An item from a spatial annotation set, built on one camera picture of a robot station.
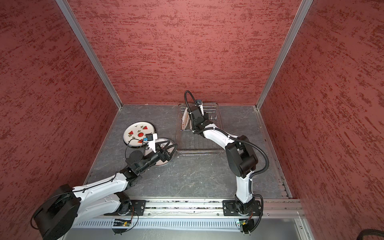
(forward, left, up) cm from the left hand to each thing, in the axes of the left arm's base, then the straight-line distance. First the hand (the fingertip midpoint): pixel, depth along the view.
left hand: (174, 146), depth 76 cm
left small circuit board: (-32, +25, -22) cm, 46 cm away
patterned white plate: (+2, +8, 0) cm, 9 cm away
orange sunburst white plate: (+31, -3, -15) cm, 35 cm away
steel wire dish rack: (+12, -8, -18) cm, 23 cm away
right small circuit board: (-32, -37, -20) cm, 53 cm away
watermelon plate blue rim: (+18, +31, -17) cm, 40 cm away
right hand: (+24, -13, -3) cm, 28 cm away
